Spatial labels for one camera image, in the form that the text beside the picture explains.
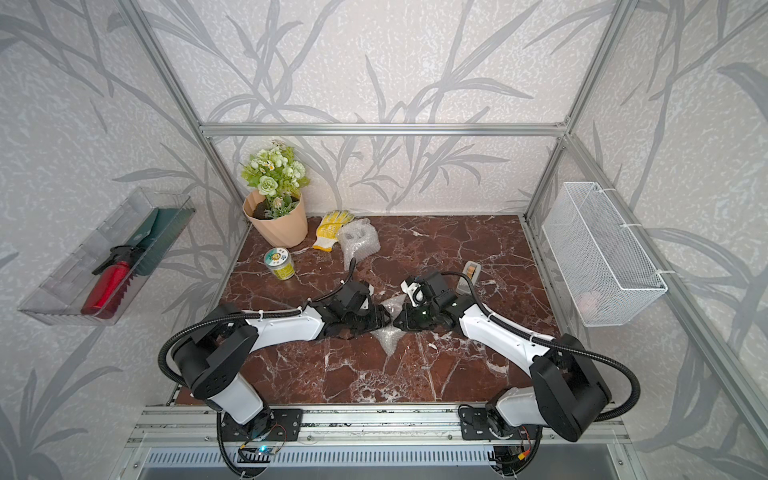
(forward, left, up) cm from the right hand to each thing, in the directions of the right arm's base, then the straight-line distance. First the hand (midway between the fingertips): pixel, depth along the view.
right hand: (392, 323), depth 81 cm
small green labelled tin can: (+22, +37, -1) cm, 43 cm away
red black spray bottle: (-1, +56, +26) cm, 62 cm away
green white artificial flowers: (+43, +38, +19) cm, 60 cm away
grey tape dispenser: (+21, -26, -5) cm, 34 cm away
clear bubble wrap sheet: (-3, 0, -2) cm, 3 cm away
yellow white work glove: (+41, +26, -8) cm, 49 cm away
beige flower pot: (+33, +39, +1) cm, 52 cm away
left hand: (+3, +1, -6) cm, 7 cm away
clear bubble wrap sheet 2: (+31, +13, -1) cm, 34 cm away
